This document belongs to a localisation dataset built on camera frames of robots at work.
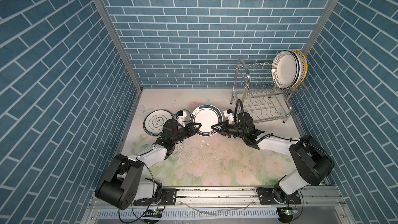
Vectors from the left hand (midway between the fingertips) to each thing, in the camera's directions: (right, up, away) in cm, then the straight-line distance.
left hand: (204, 127), depth 82 cm
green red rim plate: (+2, +6, +2) cm, 7 cm away
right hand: (+5, -1, -1) cm, 5 cm away
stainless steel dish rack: (+40, +16, +26) cm, 50 cm away
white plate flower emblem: (-33, +1, +16) cm, 37 cm away
